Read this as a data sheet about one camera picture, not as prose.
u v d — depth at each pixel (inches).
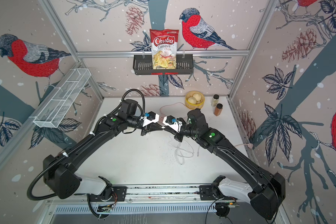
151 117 22.5
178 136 24.1
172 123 22.1
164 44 33.6
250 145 36.8
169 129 23.1
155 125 25.8
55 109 28.7
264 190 14.9
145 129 24.4
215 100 42.6
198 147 21.1
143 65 37.3
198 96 44.9
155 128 25.5
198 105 43.5
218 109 40.8
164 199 28.7
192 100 43.3
